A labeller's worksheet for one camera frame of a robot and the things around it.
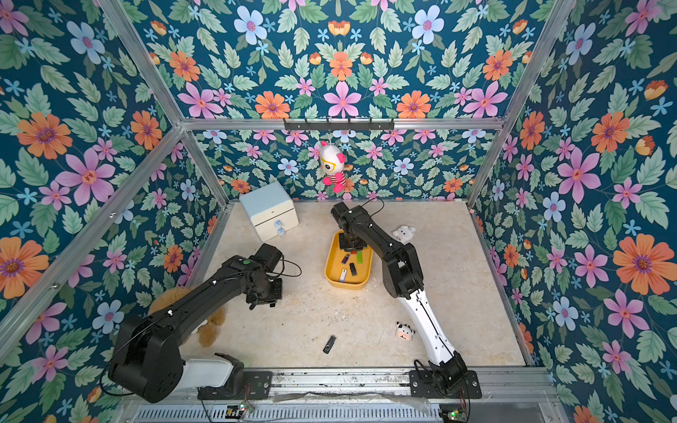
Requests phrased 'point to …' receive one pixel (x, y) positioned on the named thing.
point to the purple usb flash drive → (345, 258)
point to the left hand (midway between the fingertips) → (280, 296)
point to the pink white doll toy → (332, 161)
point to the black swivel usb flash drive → (329, 344)
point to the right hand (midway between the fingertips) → (352, 246)
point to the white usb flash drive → (343, 276)
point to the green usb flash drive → (360, 256)
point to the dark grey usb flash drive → (353, 269)
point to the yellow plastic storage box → (347, 270)
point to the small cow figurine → (404, 330)
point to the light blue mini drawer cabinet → (271, 209)
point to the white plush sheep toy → (404, 233)
